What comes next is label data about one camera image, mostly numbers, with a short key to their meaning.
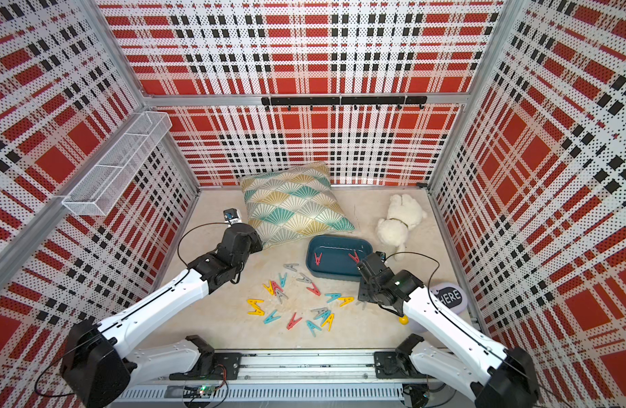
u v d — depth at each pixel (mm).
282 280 907
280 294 877
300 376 733
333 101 887
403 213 1010
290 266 951
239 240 595
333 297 867
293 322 821
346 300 862
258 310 840
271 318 825
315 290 888
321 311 838
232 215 690
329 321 817
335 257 934
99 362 377
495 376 389
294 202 950
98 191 690
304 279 909
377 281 592
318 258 958
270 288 884
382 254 719
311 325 813
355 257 963
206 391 691
